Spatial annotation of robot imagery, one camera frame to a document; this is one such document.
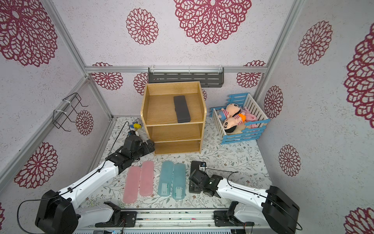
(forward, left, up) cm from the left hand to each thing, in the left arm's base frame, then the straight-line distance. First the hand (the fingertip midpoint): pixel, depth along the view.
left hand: (149, 146), depth 85 cm
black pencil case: (-22, -25, -5) cm, 34 cm away
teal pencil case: (-14, -9, -14) cm, 22 cm away
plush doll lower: (+20, -52, -4) cm, 56 cm away
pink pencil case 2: (-13, +2, -16) cm, 21 cm away
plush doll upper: (+32, -55, -3) cm, 64 cm away
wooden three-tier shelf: (+11, -15, +15) cm, 24 cm away
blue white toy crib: (+17, -67, -8) cm, 69 cm away
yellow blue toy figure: (+28, +18, -14) cm, 36 cm away
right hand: (-17, -30, -13) cm, 37 cm away
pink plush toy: (+26, -67, -4) cm, 72 cm away
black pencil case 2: (+11, -20, +17) cm, 28 cm away
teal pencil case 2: (-15, -17, -16) cm, 28 cm away
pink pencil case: (-18, +10, -15) cm, 25 cm away
